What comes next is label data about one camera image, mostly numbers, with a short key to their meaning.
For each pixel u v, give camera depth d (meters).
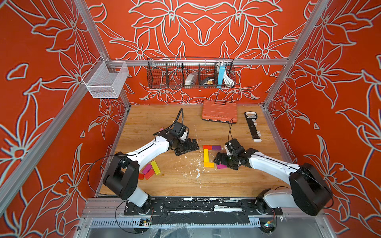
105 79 0.92
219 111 1.10
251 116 1.10
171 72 1.00
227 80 0.92
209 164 0.87
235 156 0.68
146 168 0.87
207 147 0.96
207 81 0.86
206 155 0.92
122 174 0.44
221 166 0.78
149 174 0.83
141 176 0.84
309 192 0.42
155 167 0.86
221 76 0.87
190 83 0.90
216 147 0.96
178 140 0.71
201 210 0.73
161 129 0.68
